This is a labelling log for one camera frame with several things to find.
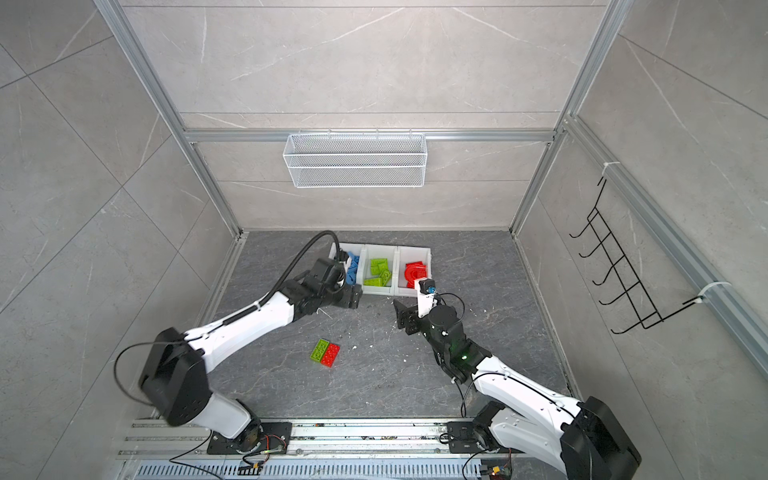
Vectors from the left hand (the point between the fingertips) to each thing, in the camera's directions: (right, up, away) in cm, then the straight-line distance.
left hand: (351, 284), depth 86 cm
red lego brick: (-6, -21, 0) cm, 22 cm away
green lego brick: (+7, +5, +21) cm, 23 cm away
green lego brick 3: (+6, -1, +13) cm, 14 cm away
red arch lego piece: (+19, +3, +15) cm, 24 cm away
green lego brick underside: (+6, +3, +20) cm, 22 cm away
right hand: (+16, -3, -6) cm, 17 cm away
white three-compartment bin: (+14, +8, +17) cm, 24 cm away
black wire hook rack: (+64, +1, -23) cm, 68 cm away
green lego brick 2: (+10, +1, +16) cm, 19 cm away
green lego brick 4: (-10, -20, +2) cm, 22 cm away
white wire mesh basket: (-1, +41, +14) cm, 43 cm away
